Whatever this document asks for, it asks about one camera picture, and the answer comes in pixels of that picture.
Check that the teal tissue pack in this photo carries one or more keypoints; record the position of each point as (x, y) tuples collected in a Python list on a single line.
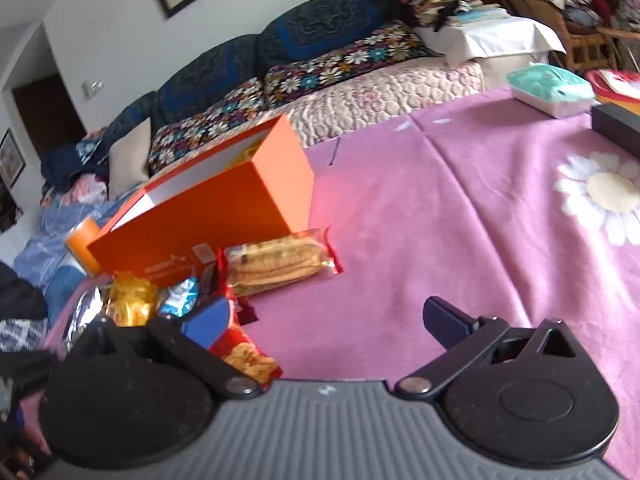
[(550, 90)]

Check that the small black object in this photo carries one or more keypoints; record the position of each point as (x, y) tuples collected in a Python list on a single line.
[(450, 12)]

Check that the wicker chair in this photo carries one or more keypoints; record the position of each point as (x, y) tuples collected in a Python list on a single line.
[(585, 45)]

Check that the white box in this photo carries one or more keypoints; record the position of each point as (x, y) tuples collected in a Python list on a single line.
[(500, 37)]

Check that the dark blue clothing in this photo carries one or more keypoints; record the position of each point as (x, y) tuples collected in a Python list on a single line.
[(70, 165)]

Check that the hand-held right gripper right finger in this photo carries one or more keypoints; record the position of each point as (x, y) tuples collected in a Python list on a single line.
[(445, 322)]

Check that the dark cloth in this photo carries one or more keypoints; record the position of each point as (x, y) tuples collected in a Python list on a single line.
[(20, 295)]

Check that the pink daisy tablecloth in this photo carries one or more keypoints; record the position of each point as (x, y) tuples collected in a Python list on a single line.
[(450, 210)]

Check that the blue white blanket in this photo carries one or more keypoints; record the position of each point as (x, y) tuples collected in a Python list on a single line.
[(50, 255)]

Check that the beige quilted sofa cover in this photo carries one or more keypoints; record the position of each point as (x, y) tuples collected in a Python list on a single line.
[(390, 100)]

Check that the blue patterned sofa cushion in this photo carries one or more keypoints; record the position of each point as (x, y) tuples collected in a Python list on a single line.
[(130, 120), (210, 75), (330, 20)]

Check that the clear red-ended cookie packet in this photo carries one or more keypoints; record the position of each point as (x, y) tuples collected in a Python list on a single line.
[(280, 262)]

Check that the beige cushion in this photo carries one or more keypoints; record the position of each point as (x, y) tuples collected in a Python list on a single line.
[(130, 160)]

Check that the gold translucent snack packet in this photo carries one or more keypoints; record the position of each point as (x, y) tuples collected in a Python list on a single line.
[(131, 300)]

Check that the blue snack packet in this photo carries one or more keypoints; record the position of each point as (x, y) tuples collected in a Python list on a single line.
[(180, 297)]

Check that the orange white canister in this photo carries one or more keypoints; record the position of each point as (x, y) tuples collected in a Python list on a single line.
[(82, 245)]

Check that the orange cardboard box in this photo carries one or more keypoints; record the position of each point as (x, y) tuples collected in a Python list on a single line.
[(200, 220)]

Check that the wall light switch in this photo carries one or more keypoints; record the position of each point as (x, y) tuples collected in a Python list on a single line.
[(92, 89)]

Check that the pink floral clothing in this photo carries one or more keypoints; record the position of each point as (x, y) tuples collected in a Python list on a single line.
[(80, 190)]

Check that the silver black snack packet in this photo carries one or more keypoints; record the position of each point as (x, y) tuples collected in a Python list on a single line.
[(82, 317)]

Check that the long black box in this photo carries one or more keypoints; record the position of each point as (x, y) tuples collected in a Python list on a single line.
[(617, 125)]

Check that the red cracker packet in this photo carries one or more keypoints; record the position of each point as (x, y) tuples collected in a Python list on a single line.
[(247, 357)]

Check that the blue white patterned cloth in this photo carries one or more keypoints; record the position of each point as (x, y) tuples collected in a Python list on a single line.
[(22, 335)]

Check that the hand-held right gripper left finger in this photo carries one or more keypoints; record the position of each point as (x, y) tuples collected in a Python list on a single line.
[(207, 322)]

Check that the floral cushion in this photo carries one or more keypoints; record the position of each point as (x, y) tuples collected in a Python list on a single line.
[(210, 125), (350, 60)]

